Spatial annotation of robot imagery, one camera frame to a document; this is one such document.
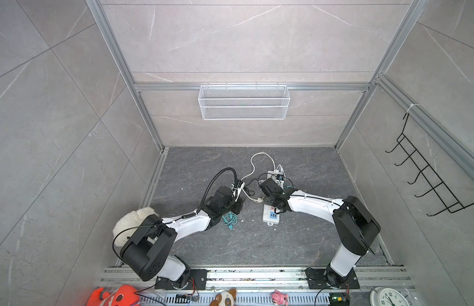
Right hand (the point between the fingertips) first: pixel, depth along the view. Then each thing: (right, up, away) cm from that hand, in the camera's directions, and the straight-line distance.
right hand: (273, 197), depth 93 cm
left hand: (-14, +3, -5) cm, 16 cm away
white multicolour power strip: (-3, -7, -5) cm, 9 cm away
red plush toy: (-57, -28, -29) cm, 70 cm away
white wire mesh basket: (-14, +50, +7) cm, 53 cm away
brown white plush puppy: (-22, -31, -26) cm, 46 cm away
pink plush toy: (-2, -32, -26) cm, 41 cm away
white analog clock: (+37, -31, -26) cm, 54 cm away
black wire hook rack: (+51, +5, -34) cm, 61 cm away
